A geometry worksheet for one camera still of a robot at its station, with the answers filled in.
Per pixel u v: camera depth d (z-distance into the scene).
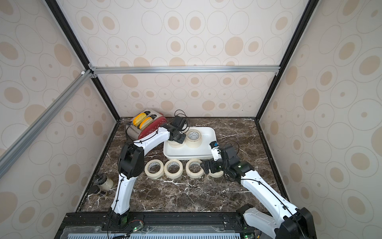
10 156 0.51
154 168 0.92
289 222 0.39
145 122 0.89
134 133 0.93
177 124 0.79
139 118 0.91
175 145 0.98
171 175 0.87
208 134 1.05
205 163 0.69
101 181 0.77
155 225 0.73
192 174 0.88
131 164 0.56
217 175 0.89
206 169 0.70
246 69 0.94
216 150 0.71
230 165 0.59
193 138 1.05
